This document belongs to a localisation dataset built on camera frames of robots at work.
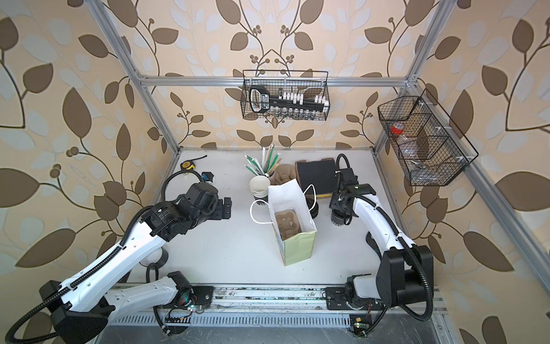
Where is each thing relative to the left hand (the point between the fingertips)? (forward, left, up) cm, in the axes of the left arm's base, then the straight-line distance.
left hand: (217, 201), depth 73 cm
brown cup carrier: (+29, -23, -20) cm, 42 cm away
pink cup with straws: (+26, -15, -12) cm, 33 cm away
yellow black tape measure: (+35, +27, -21) cm, 49 cm away
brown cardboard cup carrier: (+3, -25, -23) cm, 34 cm away
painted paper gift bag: (-13, -29, -9) cm, 33 cm away
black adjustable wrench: (-5, -60, -22) cm, 64 cm away
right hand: (+5, -47, -11) cm, 49 cm away
